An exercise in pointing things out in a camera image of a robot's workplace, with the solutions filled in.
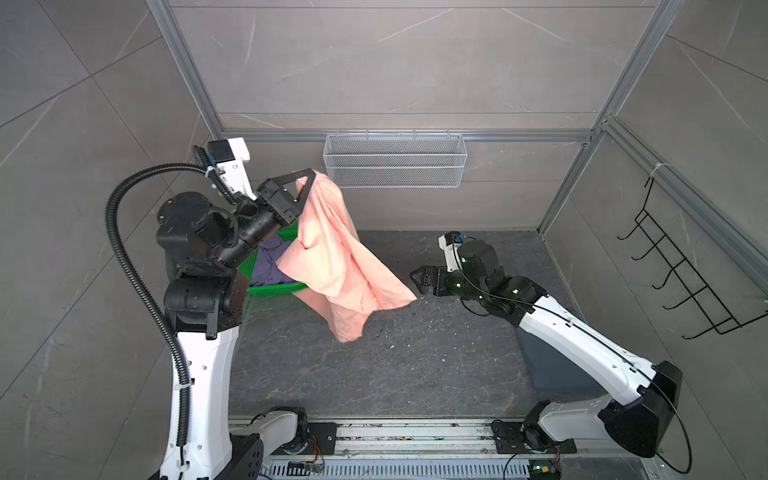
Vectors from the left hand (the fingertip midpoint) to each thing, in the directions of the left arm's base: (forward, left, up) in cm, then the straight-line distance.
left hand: (315, 167), depth 46 cm
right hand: (+3, -21, -33) cm, 39 cm away
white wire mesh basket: (+48, -16, -30) cm, 59 cm away
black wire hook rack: (-16, -79, -26) cm, 84 cm away
